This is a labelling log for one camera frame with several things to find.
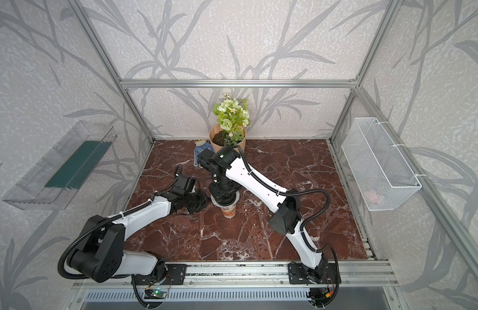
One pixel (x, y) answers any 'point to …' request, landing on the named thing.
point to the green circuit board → (157, 293)
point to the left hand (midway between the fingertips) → (212, 200)
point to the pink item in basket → (371, 196)
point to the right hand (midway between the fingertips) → (223, 195)
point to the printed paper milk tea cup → (229, 212)
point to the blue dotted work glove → (200, 149)
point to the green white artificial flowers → (233, 117)
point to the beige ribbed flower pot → (219, 137)
